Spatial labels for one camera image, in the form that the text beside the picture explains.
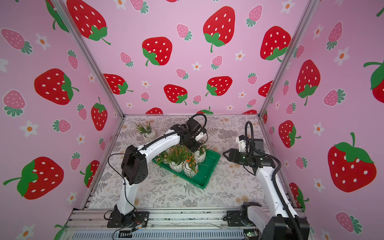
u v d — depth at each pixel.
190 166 0.76
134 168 0.52
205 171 0.90
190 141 0.76
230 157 0.71
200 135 0.83
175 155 0.82
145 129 0.98
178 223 0.73
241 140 0.73
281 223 0.38
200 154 0.88
